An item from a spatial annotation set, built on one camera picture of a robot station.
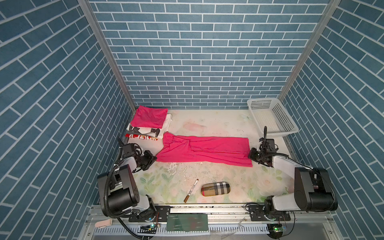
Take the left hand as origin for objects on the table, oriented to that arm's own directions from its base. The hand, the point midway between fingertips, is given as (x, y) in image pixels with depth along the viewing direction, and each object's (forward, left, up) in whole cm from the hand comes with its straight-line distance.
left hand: (156, 155), depth 91 cm
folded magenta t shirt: (+27, +10, +5) cm, 30 cm away
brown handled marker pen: (-18, -24, -3) cm, 30 cm away
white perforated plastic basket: (+38, -85, -2) cm, 93 cm away
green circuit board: (-35, -20, -1) cm, 40 cm away
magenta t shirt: (+6, -31, -5) cm, 32 cm away
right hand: (+2, -58, 0) cm, 58 cm away
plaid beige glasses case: (-20, -34, 0) cm, 40 cm away
